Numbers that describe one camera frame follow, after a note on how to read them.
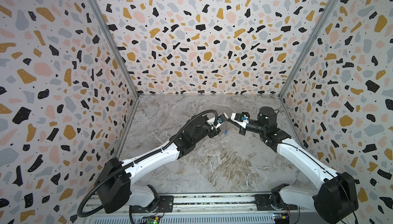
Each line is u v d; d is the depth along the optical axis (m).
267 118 0.59
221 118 0.61
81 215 0.35
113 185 0.40
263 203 0.73
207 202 0.76
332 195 0.40
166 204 0.73
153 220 0.70
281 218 0.72
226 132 0.91
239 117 0.61
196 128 0.55
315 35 0.88
